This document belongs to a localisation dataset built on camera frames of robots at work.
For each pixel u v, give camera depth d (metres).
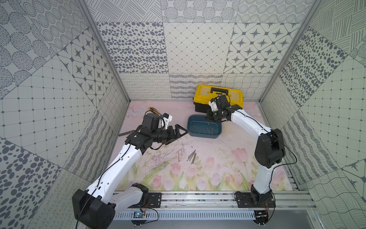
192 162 0.88
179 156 0.90
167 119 0.69
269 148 0.50
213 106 0.84
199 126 1.05
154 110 1.13
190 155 0.90
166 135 0.64
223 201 0.75
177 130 0.64
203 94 1.02
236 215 0.70
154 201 0.74
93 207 0.37
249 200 0.73
